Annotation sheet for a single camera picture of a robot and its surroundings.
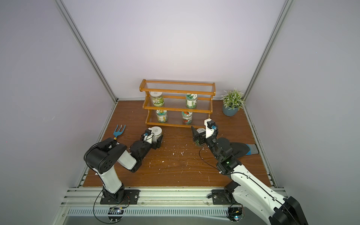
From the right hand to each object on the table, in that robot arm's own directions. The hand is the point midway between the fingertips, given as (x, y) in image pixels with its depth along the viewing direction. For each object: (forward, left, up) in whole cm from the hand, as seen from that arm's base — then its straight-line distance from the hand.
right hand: (201, 122), depth 72 cm
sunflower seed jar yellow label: (+19, +26, -19) cm, 38 cm away
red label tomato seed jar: (+17, +8, -19) cm, 27 cm away
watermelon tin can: (-9, +1, +1) cm, 9 cm away
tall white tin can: (+4, +27, -16) cm, 32 cm away
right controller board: (-37, -17, -28) cm, 49 cm away
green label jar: (+22, +28, -4) cm, 36 cm away
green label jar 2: (+21, +5, -5) cm, 23 cm away
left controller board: (-37, +45, -29) cm, 65 cm away
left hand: (+4, +27, -18) cm, 33 cm away
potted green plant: (+26, -24, -11) cm, 37 cm away
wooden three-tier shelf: (+25, +15, -12) cm, 31 cm away
